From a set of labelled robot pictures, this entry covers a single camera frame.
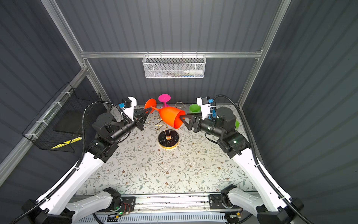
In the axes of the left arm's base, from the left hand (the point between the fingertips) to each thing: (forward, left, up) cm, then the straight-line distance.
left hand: (150, 108), depth 62 cm
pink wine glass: (+20, -5, -12) cm, 24 cm away
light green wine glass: (+27, -25, -29) cm, 47 cm away
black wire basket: (+2, +49, -13) cm, 50 cm away
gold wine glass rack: (+8, -5, -40) cm, 41 cm away
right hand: (-5, -15, -2) cm, 16 cm away
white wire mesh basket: (+72, -11, -20) cm, 75 cm away
